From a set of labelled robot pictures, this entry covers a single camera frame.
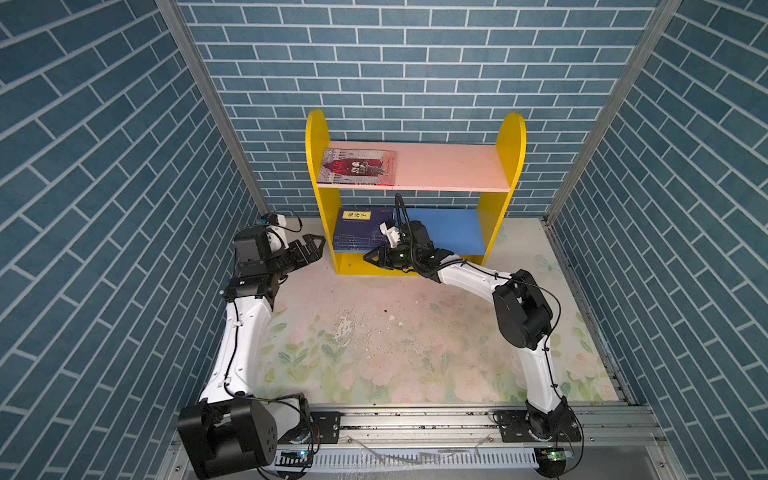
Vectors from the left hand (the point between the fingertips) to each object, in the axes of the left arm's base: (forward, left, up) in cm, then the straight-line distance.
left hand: (320, 242), depth 77 cm
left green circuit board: (-44, +3, -31) cm, 54 cm away
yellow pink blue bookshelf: (+40, -45, -15) cm, 62 cm away
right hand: (+3, -11, -11) cm, 16 cm away
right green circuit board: (-44, -58, -29) cm, 79 cm away
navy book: (+13, -8, -8) cm, 17 cm away
